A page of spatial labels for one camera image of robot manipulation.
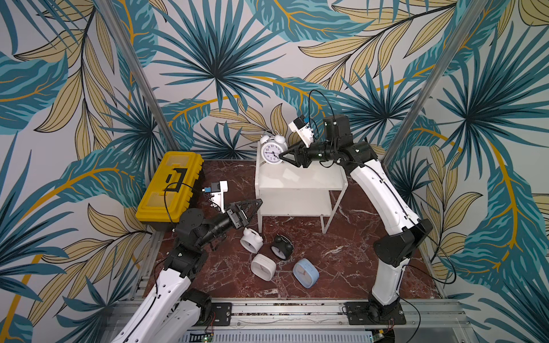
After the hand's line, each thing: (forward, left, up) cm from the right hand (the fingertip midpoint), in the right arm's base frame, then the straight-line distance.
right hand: (284, 151), depth 71 cm
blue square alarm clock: (-30, -7, -31) cm, 44 cm away
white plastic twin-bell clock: (-18, +13, -29) cm, 37 cm away
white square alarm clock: (-27, +8, -30) cm, 42 cm away
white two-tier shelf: (-12, 0, -6) cm, 13 cm away
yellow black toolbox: (+1, +44, -20) cm, 49 cm away
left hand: (-18, +9, -5) cm, 21 cm away
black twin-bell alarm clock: (-20, +1, -31) cm, 37 cm away
